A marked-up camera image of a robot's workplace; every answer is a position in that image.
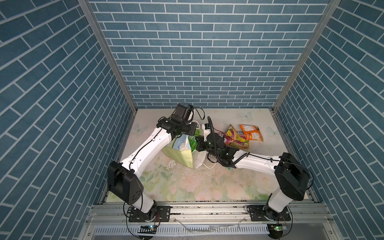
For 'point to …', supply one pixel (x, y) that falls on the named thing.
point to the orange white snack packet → (252, 132)
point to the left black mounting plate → (163, 214)
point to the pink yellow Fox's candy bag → (230, 135)
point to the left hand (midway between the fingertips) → (193, 127)
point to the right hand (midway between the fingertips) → (193, 136)
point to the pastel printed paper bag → (178, 149)
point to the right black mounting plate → (257, 214)
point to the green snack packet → (192, 140)
